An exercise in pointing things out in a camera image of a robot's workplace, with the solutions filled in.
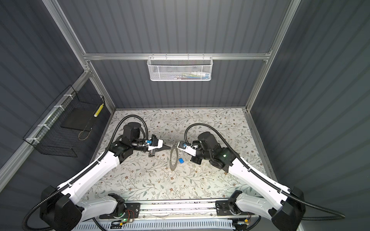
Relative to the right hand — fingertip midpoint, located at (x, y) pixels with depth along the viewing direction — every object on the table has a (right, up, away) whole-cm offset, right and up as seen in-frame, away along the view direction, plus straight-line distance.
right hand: (188, 149), depth 74 cm
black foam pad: (-59, +16, +5) cm, 62 cm away
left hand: (-9, +3, -4) cm, 10 cm away
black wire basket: (-65, +11, -1) cm, 66 cm away
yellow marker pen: (-52, +21, +7) cm, 56 cm away
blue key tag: (-4, -8, +9) cm, 13 cm away
